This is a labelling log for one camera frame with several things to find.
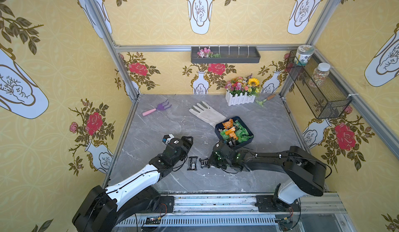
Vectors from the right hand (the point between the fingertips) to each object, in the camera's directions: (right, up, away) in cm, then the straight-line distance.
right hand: (208, 156), depth 87 cm
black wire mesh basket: (+61, +35, -5) cm, 70 cm away
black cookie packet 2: (-2, -3, -1) cm, 4 cm away
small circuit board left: (-26, -26, -14) cm, 39 cm away
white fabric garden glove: (-1, +24, +24) cm, 34 cm away
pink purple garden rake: (-35, +28, +29) cm, 53 cm away
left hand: (-11, +10, -2) cm, 15 cm away
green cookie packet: (+21, +12, +8) cm, 25 cm away
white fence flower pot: (+24, +39, +19) cm, 50 cm away
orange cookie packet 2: (+15, +12, +8) cm, 21 cm away
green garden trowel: (+50, +36, +34) cm, 70 cm away
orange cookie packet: (+13, +17, +11) cm, 24 cm away
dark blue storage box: (+8, +12, +10) cm, 17 cm away
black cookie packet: (-9, -3, -1) cm, 9 cm away
